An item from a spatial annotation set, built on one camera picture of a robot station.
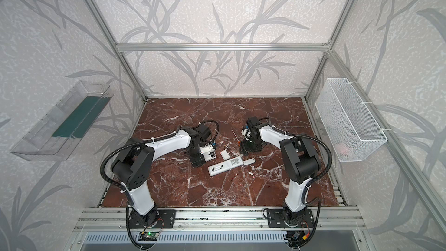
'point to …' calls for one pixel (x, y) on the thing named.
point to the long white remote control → (225, 165)
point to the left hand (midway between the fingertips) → (198, 152)
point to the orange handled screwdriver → (238, 142)
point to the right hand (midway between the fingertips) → (245, 146)
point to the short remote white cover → (225, 154)
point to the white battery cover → (249, 161)
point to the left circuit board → (148, 236)
